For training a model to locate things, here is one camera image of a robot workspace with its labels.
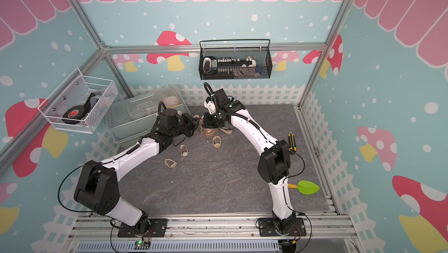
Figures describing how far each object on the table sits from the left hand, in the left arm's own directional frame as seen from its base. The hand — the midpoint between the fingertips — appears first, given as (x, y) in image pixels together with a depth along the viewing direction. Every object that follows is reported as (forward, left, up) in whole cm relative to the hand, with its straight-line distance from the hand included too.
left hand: (204, 120), depth 84 cm
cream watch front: (-7, +13, -21) cm, 25 cm away
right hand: (-2, 0, -1) cm, 2 cm away
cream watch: (-15, +17, -19) cm, 30 cm away
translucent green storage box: (+3, +37, -1) cm, 37 cm away
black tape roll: (-8, +49, +13) cm, 52 cm away
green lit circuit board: (-48, +23, -24) cm, 59 cm away
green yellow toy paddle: (-24, -50, -22) cm, 60 cm away
